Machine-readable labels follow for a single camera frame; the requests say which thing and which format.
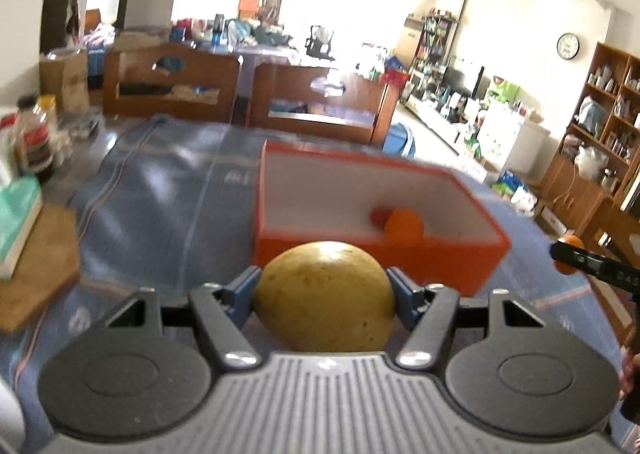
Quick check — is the person's right hand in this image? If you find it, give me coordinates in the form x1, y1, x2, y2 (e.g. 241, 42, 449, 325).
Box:
618, 349, 640, 400

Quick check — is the blue patterned tablecloth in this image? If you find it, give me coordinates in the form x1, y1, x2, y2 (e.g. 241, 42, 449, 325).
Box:
0, 114, 631, 454

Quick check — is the wooden chair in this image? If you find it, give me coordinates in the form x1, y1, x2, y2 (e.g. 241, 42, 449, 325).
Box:
102, 43, 241, 124
250, 63, 401, 145

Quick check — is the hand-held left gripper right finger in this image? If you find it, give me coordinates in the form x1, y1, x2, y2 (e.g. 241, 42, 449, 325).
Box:
386, 266, 548, 370

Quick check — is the round wall clock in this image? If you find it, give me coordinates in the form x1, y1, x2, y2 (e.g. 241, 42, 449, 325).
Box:
556, 32, 581, 60

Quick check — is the wooden cutting board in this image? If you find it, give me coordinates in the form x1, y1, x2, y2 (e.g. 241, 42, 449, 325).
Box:
0, 204, 82, 334

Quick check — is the teal tissue pack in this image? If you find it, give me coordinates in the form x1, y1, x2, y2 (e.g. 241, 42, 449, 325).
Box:
0, 175, 43, 280

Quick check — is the orange cardboard box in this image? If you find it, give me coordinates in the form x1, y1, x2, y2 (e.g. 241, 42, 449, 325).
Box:
252, 141, 512, 297

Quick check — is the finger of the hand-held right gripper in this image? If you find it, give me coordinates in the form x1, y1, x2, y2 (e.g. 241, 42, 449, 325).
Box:
548, 240, 640, 291

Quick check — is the blue stool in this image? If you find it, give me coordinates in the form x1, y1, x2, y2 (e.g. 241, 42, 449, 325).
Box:
382, 123, 417, 159

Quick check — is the brown cardboard box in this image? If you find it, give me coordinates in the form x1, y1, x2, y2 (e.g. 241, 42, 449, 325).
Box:
39, 48, 91, 115

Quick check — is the yellow pomelo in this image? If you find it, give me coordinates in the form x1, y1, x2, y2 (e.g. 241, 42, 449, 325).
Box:
252, 241, 396, 352

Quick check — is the clear bottle red label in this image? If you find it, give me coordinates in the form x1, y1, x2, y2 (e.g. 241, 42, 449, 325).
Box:
14, 95, 55, 182

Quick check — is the black office chair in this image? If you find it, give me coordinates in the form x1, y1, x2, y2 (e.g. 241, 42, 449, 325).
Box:
305, 25, 336, 61

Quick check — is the yellow box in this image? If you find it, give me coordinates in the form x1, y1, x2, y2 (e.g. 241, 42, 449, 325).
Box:
39, 94, 59, 131

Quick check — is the orange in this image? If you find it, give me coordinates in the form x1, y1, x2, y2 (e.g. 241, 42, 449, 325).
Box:
384, 209, 425, 244
552, 234, 586, 276

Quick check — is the black television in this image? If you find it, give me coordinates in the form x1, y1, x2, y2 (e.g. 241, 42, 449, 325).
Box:
445, 65, 486, 102

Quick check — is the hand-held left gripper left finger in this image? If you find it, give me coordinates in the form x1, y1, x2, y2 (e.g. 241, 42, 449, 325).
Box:
105, 265, 263, 369

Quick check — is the tall cluttered bookshelf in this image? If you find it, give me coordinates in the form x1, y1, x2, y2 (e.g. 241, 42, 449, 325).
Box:
412, 9, 461, 85

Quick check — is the white cabinet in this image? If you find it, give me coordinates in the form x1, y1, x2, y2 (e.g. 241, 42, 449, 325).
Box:
477, 99, 551, 170

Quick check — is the wooden shelf cabinet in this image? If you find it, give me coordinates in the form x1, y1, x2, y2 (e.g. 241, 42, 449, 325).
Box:
537, 41, 640, 265

